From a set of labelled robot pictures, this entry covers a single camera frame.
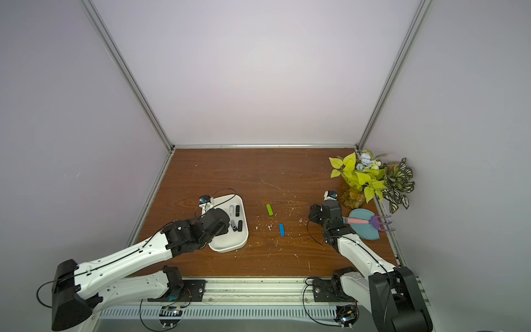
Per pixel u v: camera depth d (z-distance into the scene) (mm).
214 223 565
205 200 681
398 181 743
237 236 861
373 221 899
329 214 656
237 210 941
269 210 944
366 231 871
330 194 784
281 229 876
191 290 729
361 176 756
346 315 696
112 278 440
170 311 721
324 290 726
